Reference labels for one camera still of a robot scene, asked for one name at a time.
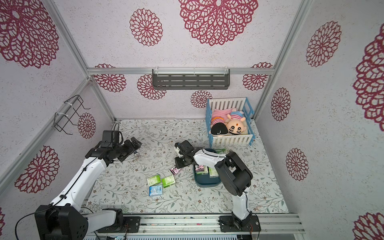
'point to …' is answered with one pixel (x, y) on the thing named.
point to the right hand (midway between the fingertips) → (180, 163)
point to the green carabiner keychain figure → (220, 150)
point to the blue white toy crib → (230, 121)
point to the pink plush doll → (219, 127)
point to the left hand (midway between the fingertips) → (137, 147)
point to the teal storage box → (204, 180)
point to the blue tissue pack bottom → (155, 190)
